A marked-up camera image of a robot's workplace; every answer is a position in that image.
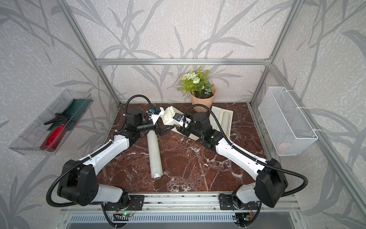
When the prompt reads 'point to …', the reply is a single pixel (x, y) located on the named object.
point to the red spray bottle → (52, 140)
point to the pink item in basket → (281, 147)
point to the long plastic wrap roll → (154, 154)
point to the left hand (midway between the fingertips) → (170, 121)
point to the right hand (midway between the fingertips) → (178, 117)
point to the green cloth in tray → (74, 111)
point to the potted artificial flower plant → (198, 84)
